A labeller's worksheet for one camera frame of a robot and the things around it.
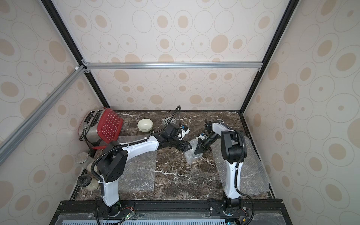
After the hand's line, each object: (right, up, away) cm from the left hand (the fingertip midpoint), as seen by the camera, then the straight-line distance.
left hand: (192, 145), depth 87 cm
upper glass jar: (-59, -7, -10) cm, 61 cm away
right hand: (+6, -6, +5) cm, 10 cm away
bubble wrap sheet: (+37, -21, -3) cm, 43 cm away
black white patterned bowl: (-20, +15, +23) cm, 34 cm away
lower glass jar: (-56, -17, -14) cm, 60 cm away
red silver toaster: (-58, +11, +2) cm, 59 cm away
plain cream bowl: (-35, +12, +20) cm, 42 cm away
